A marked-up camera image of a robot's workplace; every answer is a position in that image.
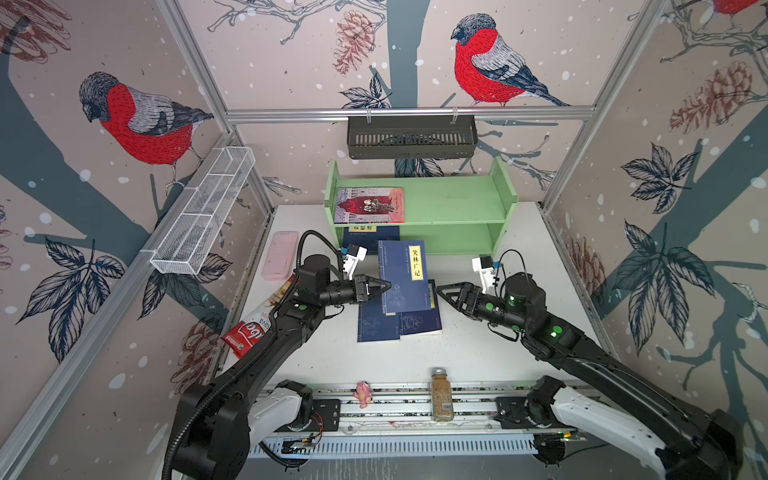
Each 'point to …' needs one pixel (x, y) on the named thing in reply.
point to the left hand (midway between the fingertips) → (388, 290)
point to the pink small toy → (363, 393)
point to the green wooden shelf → (452, 215)
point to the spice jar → (441, 396)
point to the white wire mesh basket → (202, 210)
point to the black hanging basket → (411, 136)
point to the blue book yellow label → (369, 236)
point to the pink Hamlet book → (369, 205)
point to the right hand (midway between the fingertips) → (437, 297)
